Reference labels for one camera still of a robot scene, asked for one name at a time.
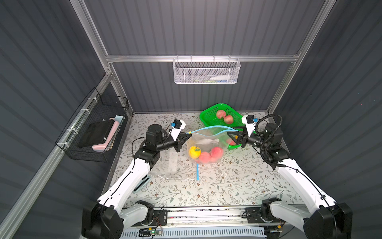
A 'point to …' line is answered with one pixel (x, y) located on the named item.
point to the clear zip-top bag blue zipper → (206, 145)
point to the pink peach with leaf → (205, 157)
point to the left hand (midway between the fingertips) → (191, 136)
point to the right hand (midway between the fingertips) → (231, 131)
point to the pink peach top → (221, 113)
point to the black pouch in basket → (96, 133)
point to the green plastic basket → (208, 118)
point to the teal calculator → (144, 180)
